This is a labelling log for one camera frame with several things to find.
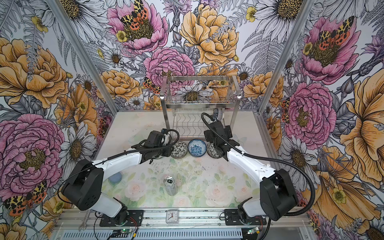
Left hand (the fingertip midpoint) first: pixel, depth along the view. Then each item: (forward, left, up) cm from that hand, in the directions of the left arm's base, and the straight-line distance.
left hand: (169, 151), depth 90 cm
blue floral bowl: (+5, -16, -4) cm, 17 cm away
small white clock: (-33, -4, -5) cm, 33 cm away
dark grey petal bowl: (+27, -32, +5) cm, 42 cm away
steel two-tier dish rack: (+45, -10, 0) cm, 46 cm away
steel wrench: (-35, +38, -7) cm, 53 cm away
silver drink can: (-21, -3, +7) cm, 22 cm away
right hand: (+6, -28, +11) cm, 31 cm away
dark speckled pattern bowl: (+3, -26, -5) cm, 26 cm away
